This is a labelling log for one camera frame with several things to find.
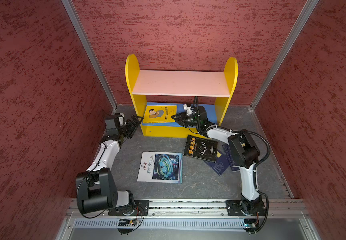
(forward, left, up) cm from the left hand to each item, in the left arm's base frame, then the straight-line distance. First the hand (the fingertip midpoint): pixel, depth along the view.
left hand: (141, 124), depth 86 cm
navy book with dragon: (-16, -49, -18) cm, 55 cm away
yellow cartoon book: (+11, -10, -2) cm, 15 cm away
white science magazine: (-19, -12, -18) cm, 28 cm away
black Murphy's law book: (-6, -37, -16) cm, 41 cm away
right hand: (+5, -18, -1) cm, 18 cm away
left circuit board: (-46, +3, -20) cm, 50 cm away
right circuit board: (-46, -58, -19) cm, 76 cm away
